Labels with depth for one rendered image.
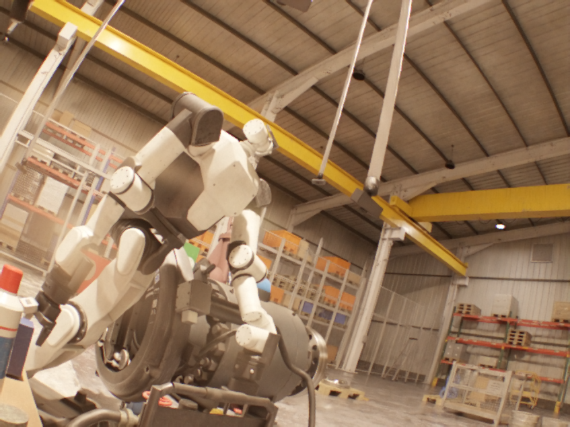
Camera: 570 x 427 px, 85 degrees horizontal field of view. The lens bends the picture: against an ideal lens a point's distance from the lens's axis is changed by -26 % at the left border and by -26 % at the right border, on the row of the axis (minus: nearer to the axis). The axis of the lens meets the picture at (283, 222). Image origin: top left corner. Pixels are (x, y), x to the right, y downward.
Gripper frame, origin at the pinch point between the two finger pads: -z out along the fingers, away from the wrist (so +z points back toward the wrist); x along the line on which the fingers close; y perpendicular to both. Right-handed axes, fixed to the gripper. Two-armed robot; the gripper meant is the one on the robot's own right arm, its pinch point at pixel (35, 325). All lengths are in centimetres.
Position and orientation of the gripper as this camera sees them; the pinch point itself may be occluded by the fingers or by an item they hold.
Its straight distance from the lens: 116.9
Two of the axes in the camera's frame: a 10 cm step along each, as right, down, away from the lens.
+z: 5.5, -8.0, 2.6
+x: 7.9, 3.9, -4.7
